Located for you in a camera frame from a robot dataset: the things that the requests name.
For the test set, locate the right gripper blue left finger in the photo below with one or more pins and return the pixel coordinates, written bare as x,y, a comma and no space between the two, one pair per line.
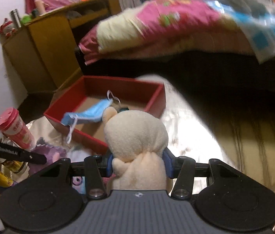
97,167

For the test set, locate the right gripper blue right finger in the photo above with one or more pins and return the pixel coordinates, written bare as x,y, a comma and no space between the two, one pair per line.
182,169

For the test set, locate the purple fleece cloth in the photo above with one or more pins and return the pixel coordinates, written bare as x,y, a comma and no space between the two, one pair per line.
51,152

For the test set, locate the cream plush toy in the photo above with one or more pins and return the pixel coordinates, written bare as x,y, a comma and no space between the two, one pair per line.
137,141

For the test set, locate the blue face mask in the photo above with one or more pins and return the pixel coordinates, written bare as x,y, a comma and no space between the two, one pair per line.
93,114

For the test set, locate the white plastic table cover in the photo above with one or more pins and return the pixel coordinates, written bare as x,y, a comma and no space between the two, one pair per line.
188,135

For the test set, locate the pink lidded drink cup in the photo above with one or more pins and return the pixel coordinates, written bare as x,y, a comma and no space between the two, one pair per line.
13,127

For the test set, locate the red cardboard box tray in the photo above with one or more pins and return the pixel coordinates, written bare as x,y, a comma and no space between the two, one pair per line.
77,112

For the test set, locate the wooden TV cabinet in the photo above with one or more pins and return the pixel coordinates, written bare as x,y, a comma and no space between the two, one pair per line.
42,52

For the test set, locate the red santa plush doll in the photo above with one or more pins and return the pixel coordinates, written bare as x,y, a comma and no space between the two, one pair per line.
7,29

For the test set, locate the green plush toy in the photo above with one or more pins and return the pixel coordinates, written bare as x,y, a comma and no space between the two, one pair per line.
26,19

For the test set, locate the stainless steel thermos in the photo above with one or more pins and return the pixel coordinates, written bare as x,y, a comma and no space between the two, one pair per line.
14,15

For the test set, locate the pink strawberry quilt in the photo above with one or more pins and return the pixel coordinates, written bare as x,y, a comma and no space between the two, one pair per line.
163,27

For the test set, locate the dark small jar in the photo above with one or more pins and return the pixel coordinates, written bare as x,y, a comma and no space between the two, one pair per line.
35,13

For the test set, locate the pink candle cylinder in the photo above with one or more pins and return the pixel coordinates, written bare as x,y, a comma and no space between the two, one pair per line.
40,6

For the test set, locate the blue white patterned sheet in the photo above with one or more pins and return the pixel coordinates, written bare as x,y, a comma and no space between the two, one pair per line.
256,19

